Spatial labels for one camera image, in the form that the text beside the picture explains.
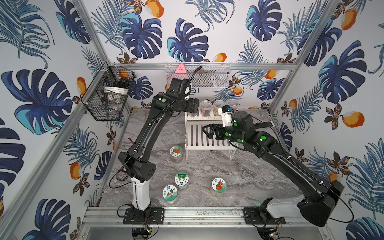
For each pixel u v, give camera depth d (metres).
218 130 0.60
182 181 0.78
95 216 0.77
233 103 0.78
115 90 0.80
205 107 0.77
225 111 0.61
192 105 0.66
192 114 0.80
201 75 0.92
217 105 0.78
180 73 0.90
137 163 0.46
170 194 0.73
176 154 0.88
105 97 0.92
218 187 0.76
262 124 1.13
